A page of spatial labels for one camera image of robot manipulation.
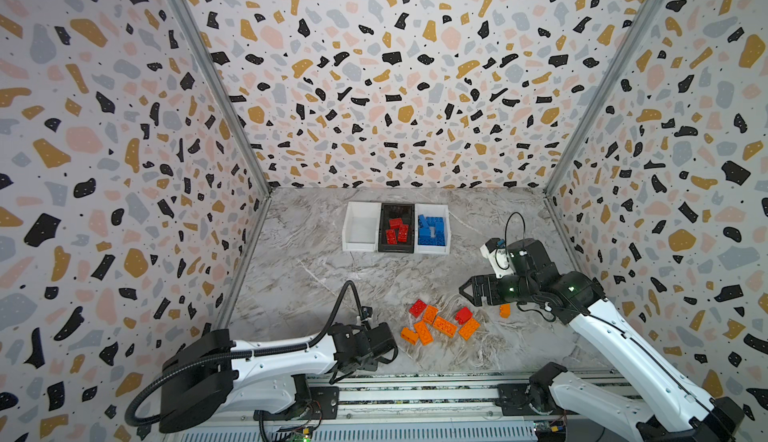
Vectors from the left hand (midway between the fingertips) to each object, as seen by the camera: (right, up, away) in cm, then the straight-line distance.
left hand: (377, 355), depth 80 cm
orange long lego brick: (+19, +5, +6) cm, 21 cm away
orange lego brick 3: (+13, +4, +5) cm, 14 cm away
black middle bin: (+3, +39, +33) cm, 51 cm away
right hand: (+24, +21, -7) cm, 33 cm away
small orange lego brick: (+9, +4, +3) cm, 10 cm away
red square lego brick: (+12, +10, +9) cm, 18 cm away
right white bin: (+18, +40, +30) cm, 53 cm away
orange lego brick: (+26, +5, +6) cm, 27 cm away
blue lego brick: (+17, +31, +27) cm, 44 cm away
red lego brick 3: (+25, +8, +7) cm, 27 cm away
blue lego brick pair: (+20, +35, +30) cm, 50 cm away
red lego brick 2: (+7, +31, +27) cm, 42 cm away
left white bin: (-8, +35, +29) cm, 46 cm away
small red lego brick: (+4, +35, +30) cm, 46 cm away
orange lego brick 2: (+15, +8, +10) cm, 20 cm away
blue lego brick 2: (+15, +33, +27) cm, 45 cm away
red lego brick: (+3, +30, +26) cm, 40 cm away
